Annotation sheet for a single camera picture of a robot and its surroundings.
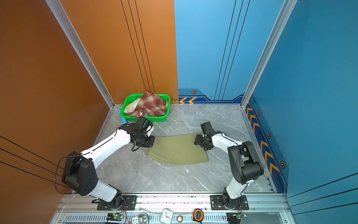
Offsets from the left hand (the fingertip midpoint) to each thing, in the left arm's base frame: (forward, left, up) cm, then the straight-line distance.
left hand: (153, 142), depth 86 cm
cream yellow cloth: (+33, +22, -2) cm, 40 cm away
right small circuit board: (-36, -49, -9) cm, 61 cm away
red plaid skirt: (+36, +8, -3) cm, 37 cm away
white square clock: (-36, -11, -8) cm, 39 cm away
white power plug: (-39, +2, -2) cm, 39 cm away
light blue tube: (+24, +28, -8) cm, 37 cm away
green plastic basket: (+42, +27, -2) cm, 50 cm away
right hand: (+5, -29, -8) cm, 30 cm away
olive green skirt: (+2, -15, -12) cm, 20 cm away
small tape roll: (-38, -18, -6) cm, 42 cm away
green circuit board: (-37, +16, -11) cm, 42 cm away
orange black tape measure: (-36, -27, -6) cm, 45 cm away
